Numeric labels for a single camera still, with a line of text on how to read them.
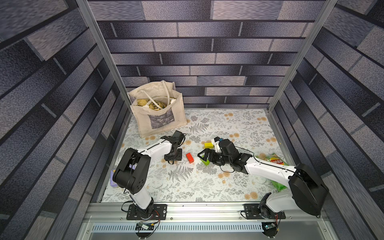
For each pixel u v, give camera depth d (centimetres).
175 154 78
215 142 78
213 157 73
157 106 90
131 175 46
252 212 73
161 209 74
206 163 88
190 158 91
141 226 71
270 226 73
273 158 86
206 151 74
